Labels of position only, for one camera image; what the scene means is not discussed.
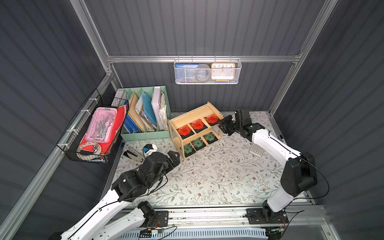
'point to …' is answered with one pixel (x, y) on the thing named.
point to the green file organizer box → (148, 117)
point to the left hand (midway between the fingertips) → (173, 158)
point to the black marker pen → (282, 138)
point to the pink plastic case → (101, 127)
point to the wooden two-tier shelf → (181, 120)
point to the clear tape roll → (97, 148)
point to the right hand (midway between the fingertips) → (220, 120)
